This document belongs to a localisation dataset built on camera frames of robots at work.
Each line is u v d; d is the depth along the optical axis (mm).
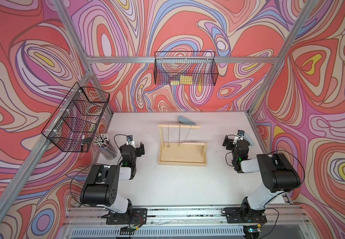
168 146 981
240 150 721
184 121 1100
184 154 957
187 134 1098
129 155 703
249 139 1021
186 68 962
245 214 666
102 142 816
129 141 784
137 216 719
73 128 735
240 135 800
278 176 473
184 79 908
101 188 460
